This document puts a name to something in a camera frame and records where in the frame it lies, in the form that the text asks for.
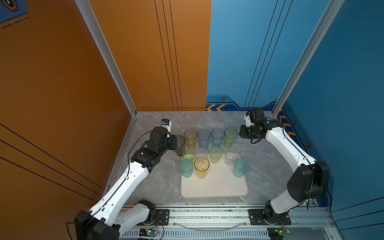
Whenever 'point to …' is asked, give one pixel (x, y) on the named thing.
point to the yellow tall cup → (190, 135)
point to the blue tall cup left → (203, 136)
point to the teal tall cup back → (186, 167)
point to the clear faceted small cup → (231, 155)
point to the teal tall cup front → (241, 166)
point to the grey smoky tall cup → (180, 144)
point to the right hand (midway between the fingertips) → (240, 133)
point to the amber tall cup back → (201, 165)
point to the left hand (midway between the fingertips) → (174, 134)
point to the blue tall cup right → (217, 135)
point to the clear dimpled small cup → (201, 152)
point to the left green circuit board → (148, 232)
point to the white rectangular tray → (220, 182)
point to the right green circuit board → (276, 233)
